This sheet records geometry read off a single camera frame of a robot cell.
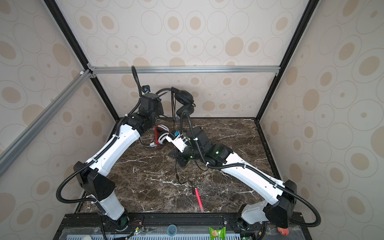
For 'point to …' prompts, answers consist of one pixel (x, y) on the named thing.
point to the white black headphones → (163, 131)
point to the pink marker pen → (199, 200)
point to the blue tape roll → (172, 230)
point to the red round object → (285, 231)
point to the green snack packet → (218, 234)
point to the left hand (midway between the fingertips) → (157, 98)
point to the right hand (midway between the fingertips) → (170, 154)
